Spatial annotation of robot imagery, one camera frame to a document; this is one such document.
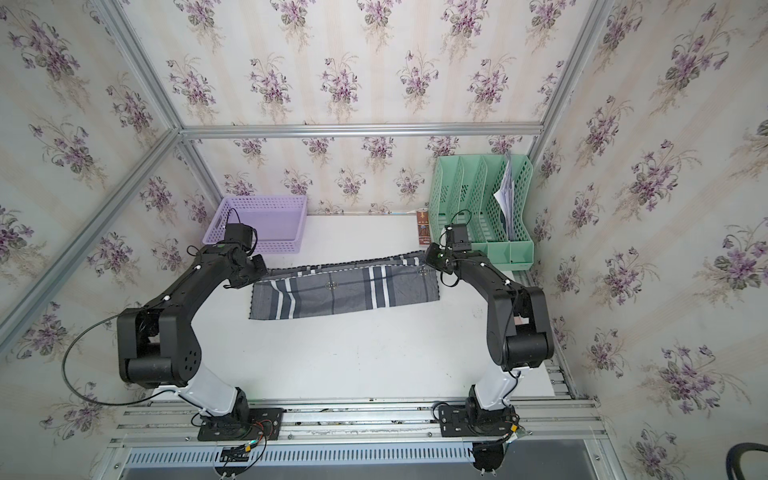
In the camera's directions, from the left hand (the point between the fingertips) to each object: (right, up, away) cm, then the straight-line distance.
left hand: (259, 274), depth 90 cm
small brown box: (+54, +20, +28) cm, 64 cm away
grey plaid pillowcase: (+25, -4, +6) cm, 26 cm away
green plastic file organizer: (+71, +33, +23) cm, 82 cm away
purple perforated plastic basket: (-4, +19, +26) cm, 33 cm away
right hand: (+53, +6, +5) cm, 54 cm away
